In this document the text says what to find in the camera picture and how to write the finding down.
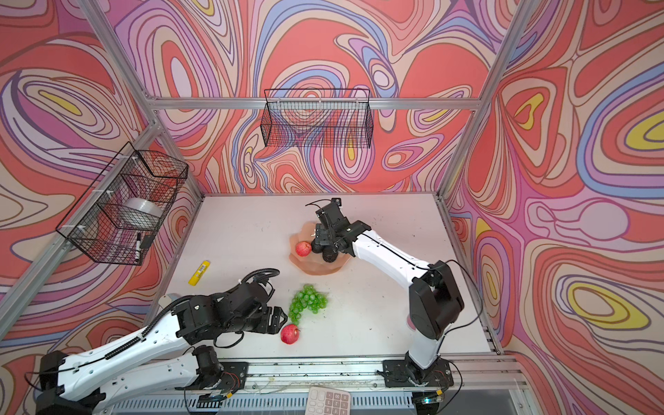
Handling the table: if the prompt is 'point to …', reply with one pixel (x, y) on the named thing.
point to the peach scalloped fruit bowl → (313, 263)
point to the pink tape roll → (411, 322)
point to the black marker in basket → (138, 247)
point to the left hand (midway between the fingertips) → (281, 320)
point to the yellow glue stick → (199, 272)
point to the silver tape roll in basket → (147, 206)
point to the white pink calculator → (328, 401)
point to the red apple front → (290, 334)
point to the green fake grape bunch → (308, 298)
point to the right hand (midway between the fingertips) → (333, 235)
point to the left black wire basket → (122, 213)
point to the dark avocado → (328, 254)
